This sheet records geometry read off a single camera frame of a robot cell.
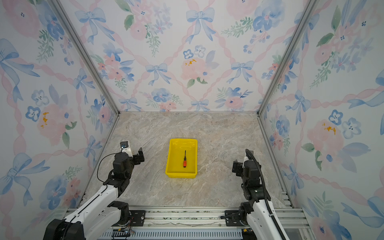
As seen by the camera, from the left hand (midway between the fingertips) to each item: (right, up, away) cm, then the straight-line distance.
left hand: (133, 148), depth 84 cm
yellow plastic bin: (+23, -13, +6) cm, 27 cm away
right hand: (+63, -7, -2) cm, 63 cm away
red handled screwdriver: (+29, -10, +8) cm, 32 cm away
